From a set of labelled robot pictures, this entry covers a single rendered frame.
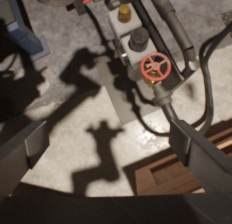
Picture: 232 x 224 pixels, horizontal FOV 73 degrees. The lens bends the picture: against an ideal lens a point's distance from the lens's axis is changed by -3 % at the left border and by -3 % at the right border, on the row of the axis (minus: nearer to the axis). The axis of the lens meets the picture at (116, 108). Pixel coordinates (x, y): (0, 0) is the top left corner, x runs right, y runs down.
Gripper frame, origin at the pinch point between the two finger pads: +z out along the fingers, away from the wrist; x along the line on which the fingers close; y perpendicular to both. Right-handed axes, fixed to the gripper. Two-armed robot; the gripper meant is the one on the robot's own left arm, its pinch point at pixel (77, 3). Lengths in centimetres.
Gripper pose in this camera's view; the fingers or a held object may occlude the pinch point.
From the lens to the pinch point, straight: 54.9
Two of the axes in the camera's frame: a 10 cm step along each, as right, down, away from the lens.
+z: 0.9, 1.3, 9.9
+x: -4.0, -9.0, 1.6
